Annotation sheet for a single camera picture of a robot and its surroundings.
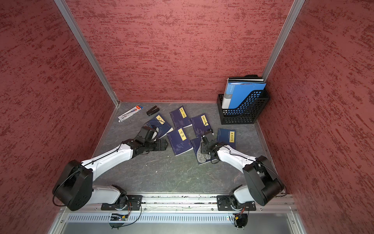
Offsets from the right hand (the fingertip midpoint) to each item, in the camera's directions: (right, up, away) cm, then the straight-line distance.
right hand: (206, 149), depth 91 cm
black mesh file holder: (+30, +23, +8) cm, 39 cm away
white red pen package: (-62, +22, +19) cm, 68 cm away
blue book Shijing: (-18, +4, +7) cm, 20 cm away
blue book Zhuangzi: (-30, +13, +12) cm, 35 cm away
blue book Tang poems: (-19, +19, +19) cm, 33 cm away
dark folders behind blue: (+30, +47, +7) cm, 56 cm away
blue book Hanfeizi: (-8, +3, +6) cm, 10 cm away
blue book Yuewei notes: (-3, +15, +16) cm, 22 cm away
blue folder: (+20, +36, +3) cm, 42 cm away
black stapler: (-41, +26, +22) cm, 53 cm away
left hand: (-29, +2, -4) cm, 29 cm away
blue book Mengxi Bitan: (+16, +7, +8) cm, 19 cm away
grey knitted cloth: (-4, -5, -3) cm, 7 cm away
